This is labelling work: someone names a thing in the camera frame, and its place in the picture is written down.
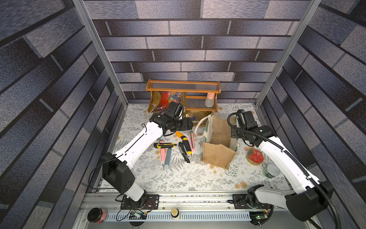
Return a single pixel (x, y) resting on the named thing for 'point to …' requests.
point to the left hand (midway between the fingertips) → (188, 124)
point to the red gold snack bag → (161, 99)
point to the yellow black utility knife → (159, 145)
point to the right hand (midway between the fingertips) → (235, 128)
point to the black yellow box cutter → (185, 149)
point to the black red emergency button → (96, 215)
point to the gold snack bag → (196, 116)
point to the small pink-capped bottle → (209, 101)
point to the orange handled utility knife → (185, 141)
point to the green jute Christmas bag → (219, 148)
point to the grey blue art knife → (168, 155)
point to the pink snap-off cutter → (192, 141)
